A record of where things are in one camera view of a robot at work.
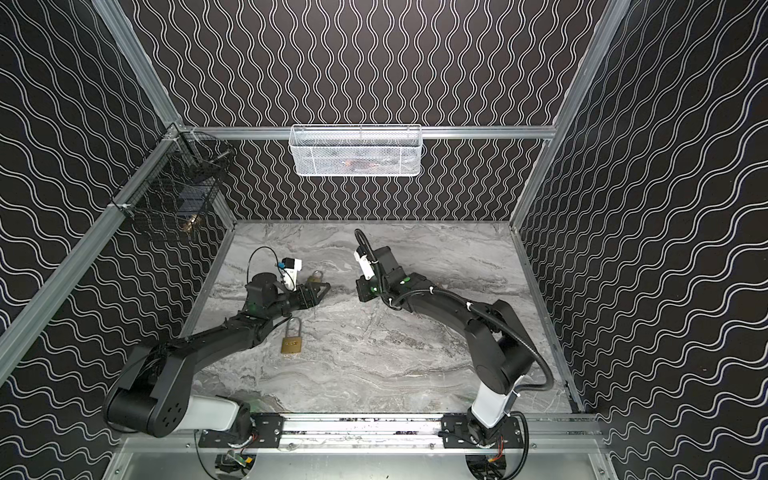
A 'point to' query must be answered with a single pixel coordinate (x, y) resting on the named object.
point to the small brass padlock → (312, 279)
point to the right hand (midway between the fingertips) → (361, 283)
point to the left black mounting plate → (266, 432)
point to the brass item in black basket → (193, 220)
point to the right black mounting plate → (457, 433)
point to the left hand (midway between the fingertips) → (334, 289)
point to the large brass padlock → (292, 344)
